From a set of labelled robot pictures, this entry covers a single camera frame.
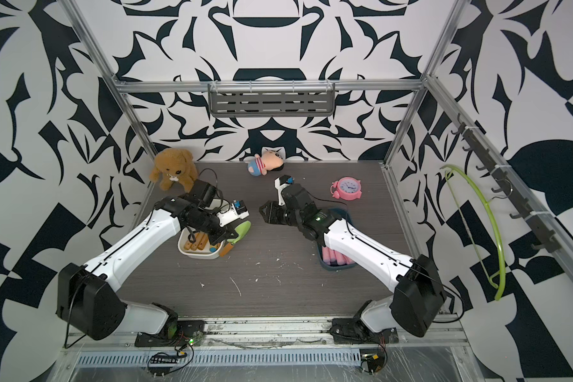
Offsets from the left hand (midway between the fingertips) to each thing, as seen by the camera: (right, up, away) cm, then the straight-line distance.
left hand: (232, 228), depth 81 cm
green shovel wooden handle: (+4, -1, -2) cm, 5 cm away
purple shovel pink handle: (+35, -11, +4) cm, 37 cm away
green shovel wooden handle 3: (-7, -1, -13) cm, 15 cm away
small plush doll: (+9, +26, +30) cm, 41 cm away
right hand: (+10, +8, -4) cm, 14 cm away
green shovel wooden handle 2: (-18, -8, +8) cm, 21 cm away
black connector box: (+44, -38, -10) cm, 59 cm away
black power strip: (-19, -38, -8) cm, 43 cm away
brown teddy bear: (-27, +23, +15) cm, 38 cm away
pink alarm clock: (+45, +13, +27) cm, 54 cm away
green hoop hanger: (+70, -6, -24) cm, 74 cm away
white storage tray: (-11, -11, +8) cm, 17 cm away
